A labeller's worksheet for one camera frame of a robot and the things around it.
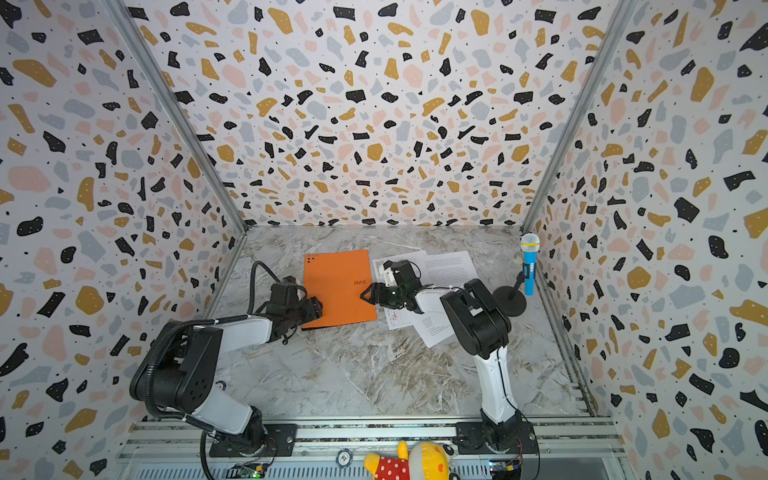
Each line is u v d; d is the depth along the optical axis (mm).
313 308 880
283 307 754
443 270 1107
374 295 900
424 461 657
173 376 450
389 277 937
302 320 857
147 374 402
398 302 875
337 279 1063
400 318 960
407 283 826
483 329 548
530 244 816
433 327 947
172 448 737
